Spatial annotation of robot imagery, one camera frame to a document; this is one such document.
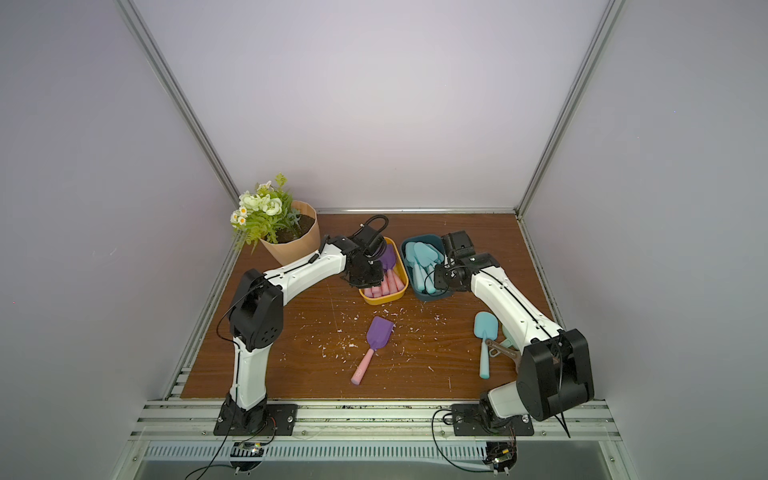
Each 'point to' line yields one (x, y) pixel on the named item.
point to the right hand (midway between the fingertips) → (447, 268)
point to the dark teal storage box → (434, 239)
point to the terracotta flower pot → (298, 240)
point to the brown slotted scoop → (496, 350)
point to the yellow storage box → (375, 300)
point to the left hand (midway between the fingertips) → (385, 281)
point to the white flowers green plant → (265, 213)
